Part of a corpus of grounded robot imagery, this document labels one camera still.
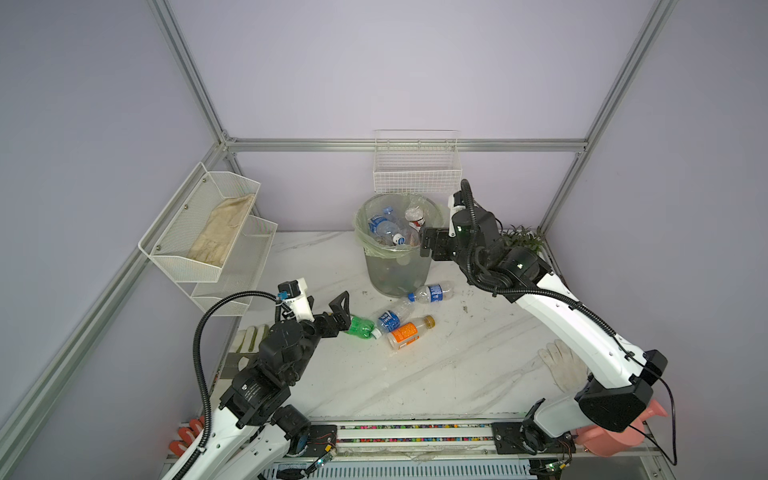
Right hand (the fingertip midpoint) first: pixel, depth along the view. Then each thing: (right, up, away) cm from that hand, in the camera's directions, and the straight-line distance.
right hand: (432, 231), depth 69 cm
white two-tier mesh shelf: (-62, 0, +1) cm, 62 cm away
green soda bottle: (-18, -28, +20) cm, 39 cm away
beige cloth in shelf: (-56, -2, +8) cm, 56 cm away
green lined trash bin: (-8, -10, +20) cm, 24 cm away
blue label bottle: (+4, -18, +27) cm, 33 cm away
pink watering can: (+38, -48, -2) cm, 61 cm away
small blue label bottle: (-9, -25, +21) cm, 34 cm away
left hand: (-24, -16, -1) cm, 28 cm away
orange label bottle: (-5, -29, +18) cm, 34 cm away
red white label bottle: (-2, +6, +22) cm, 23 cm away
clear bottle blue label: (-12, +2, +19) cm, 22 cm away
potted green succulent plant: (+33, 0, +25) cm, 41 cm away
